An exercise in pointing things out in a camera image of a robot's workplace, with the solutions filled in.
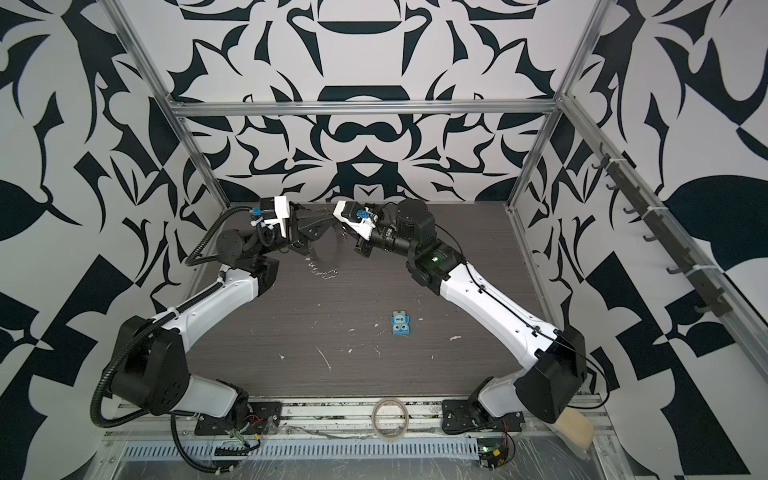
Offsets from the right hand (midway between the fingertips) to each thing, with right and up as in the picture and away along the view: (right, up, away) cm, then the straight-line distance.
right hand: (335, 216), depth 63 cm
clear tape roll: (+7, -48, +10) cm, 50 cm away
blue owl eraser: (+15, -30, +26) cm, 42 cm away
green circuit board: (+35, -55, +8) cm, 66 cm away
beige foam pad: (+55, -48, +7) cm, 73 cm away
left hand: (+2, +1, -6) cm, 6 cm away
